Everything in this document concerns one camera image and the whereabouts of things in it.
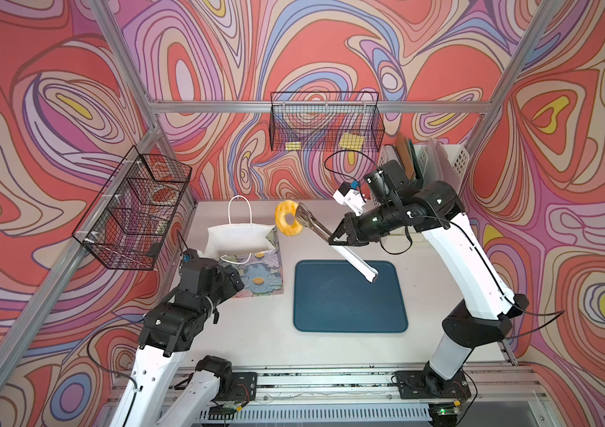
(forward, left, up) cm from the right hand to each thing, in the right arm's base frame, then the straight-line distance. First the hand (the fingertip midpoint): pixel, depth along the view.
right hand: (334, 249), depth 61 cm
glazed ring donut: (+15, +13, -2) cm, 20 cm away
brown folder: (+43, -30, -6) cm, 53 cm away
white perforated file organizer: (+52, -55, -13) cm, 77 cm away
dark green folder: (+37, -32, -5) cm, 49 cm away
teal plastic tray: (+5, -2, -35) cm, 36 cm away
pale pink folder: (+36, -40, -5) cm, 54 cm away
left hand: (0, +27, -11) cm, 29 cm away
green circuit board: (-27, +31, -36) cm, 55 cm away
